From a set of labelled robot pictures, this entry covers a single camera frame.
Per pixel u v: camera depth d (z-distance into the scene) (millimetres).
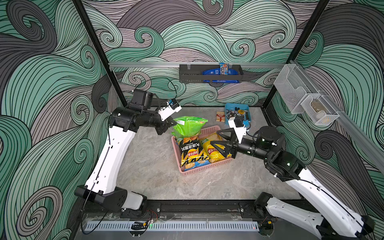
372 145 513
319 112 642
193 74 952
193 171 827
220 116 1129
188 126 630
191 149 816
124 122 416
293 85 779
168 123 552
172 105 532
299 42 835
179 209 746
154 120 533
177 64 939
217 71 923
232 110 1153
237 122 483
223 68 900
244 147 514
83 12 728
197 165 836
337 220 375
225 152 512
